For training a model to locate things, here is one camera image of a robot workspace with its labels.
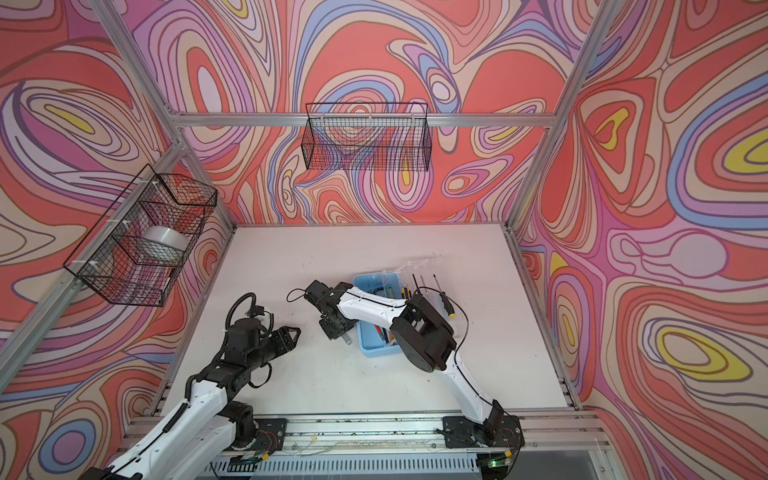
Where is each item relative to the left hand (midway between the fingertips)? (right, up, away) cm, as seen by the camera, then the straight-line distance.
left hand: (298, 331), depth 85 cm
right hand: (+12, -3, +7) cm, 14 cm away
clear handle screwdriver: (+14, -3, +4) cm, 15 cm away
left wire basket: (-38, +21, -18) cm, 47 cm away
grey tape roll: (-28, +25, -15) cm, 40 cm away
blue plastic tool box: (+22, -4, +5) cm, 23 cm away
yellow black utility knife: (+30, +10, +6) cm, 33 cm away
